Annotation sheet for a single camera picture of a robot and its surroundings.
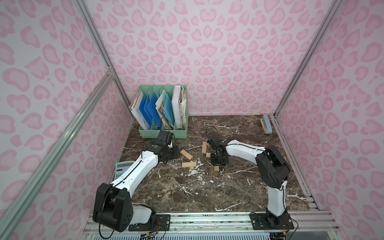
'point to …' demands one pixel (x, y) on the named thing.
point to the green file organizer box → (163, 107)
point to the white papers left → (134, 107)
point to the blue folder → (149, 108)
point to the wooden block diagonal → (186, 154)
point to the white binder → (176, 106)
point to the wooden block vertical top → (204, 147)
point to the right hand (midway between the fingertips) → (214, 164)
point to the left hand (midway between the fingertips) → (177, 151)
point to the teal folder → (168, 108)
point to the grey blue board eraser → (266, 124)
